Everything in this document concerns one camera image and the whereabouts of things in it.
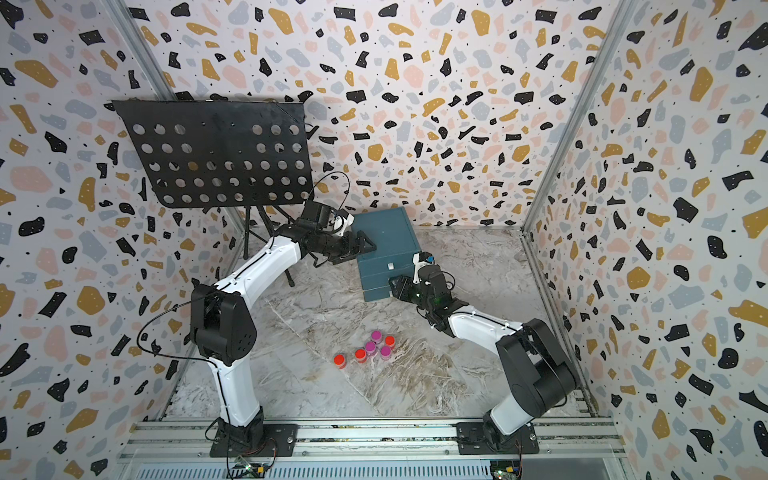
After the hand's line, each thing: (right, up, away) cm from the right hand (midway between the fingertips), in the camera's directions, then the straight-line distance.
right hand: (394, 281), depth 88 cm
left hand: (-7, +9, 0) cm, 12 cm away
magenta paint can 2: (-2, -20, -2) cm, 20 cm away
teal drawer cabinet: (-1, +15, +2) cm, 15 cm away
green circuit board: (-35, -44, -16) cm, 59 cm away
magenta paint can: (-7, -20, +1) cm, 21 cm away
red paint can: (-9, -21, -2) cm, 23 cm away
